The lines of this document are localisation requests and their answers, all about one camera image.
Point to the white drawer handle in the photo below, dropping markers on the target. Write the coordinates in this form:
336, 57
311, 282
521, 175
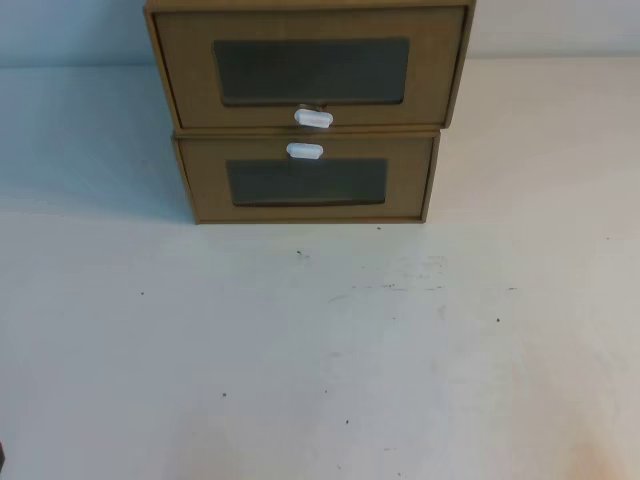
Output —
305, 151
313, 118

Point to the brown cardboard drawer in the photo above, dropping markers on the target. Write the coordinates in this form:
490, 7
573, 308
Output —
205, 185
190, 90

